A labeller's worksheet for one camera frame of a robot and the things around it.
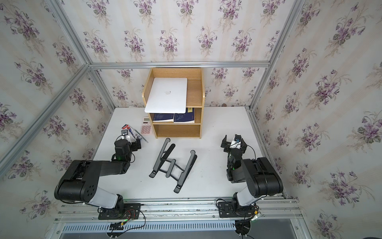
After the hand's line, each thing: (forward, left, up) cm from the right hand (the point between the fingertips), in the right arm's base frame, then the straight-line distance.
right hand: (236, 137), depth 88 cm
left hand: (0, +65, -4) cm, 65 cm away
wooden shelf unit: (+13, +25, +20) cm, 34 cm away
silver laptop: (+14, +41, +21) cm, 48 cm away
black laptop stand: (-17, +39, -7) cm, 43 cm away
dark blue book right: (+10, +31, +7) cm, 33 cm away
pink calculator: (+12, +60, -9) cm, 61 cm away
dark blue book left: (+10, +48, +7) cm, 49 cm away
